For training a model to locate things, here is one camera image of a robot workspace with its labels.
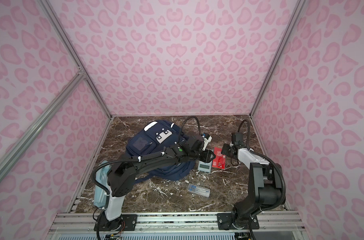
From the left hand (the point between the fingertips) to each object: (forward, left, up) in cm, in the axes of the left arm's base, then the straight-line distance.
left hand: (215, 154), depth 80 cm
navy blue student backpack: (+17, +37, -9) cm, 42 cm away
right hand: (+9, -10, -10) cm, 17 cm away
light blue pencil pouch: (-19, +59, -9) cm, 63 cm away
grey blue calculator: (0, +5, -15) cm, 16 cm away
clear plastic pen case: (-14, +9, -14) cm, 22 cm away
